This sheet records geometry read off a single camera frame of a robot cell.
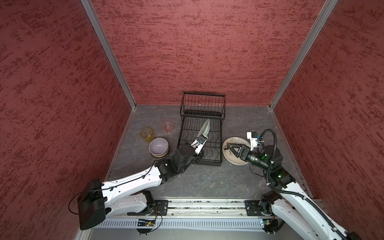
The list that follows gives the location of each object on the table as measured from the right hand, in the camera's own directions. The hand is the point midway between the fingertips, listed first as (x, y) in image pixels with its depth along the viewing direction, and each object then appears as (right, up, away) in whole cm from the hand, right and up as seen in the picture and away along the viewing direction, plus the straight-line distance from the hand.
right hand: (227, 150), depth 71 cm
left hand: (-13, +3, +4) cm, 14 cm away
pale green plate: (-11, +11, -1) cm, 15 cm away
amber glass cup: (-51, +5, +34) cm, 61 cm away
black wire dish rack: (-12, +17, +14) cm, 25 cm away
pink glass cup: (-36, +11, +33) cm, 50 cm away
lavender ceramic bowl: (-39, -1, +19) cm, 43 cm away
